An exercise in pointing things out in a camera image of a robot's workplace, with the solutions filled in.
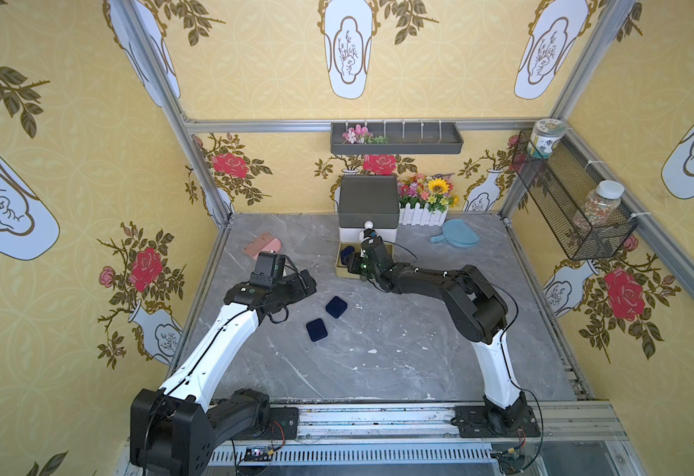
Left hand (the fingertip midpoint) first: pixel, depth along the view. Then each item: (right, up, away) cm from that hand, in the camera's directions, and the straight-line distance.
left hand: (292, 287), depth 83 cm
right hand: (+18, +10, +18) cm, 27 cm away
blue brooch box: (+15, +9, +18) cm, 25 cm away
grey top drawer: (+22, +20, +11) cm, 32 cm away
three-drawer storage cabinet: (+21, +28, +23) cm, 42 cm away
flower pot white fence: (+43, +28, +23) cm, 56 cm away
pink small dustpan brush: (-16, +13, +29) cm, 36 cm away
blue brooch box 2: (+12, -8, +11) cm, 18 cm away
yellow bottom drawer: (+14, +3, +16) cm, 21 cm away
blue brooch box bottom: (+6, -14, +6) cm, 16 cm away
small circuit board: (-6, -40, -10) cm, 42 cm away
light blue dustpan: (+58, +16, +31) cm, 68 cm away
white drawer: (+18, +15, +11) cm, 26 cm away
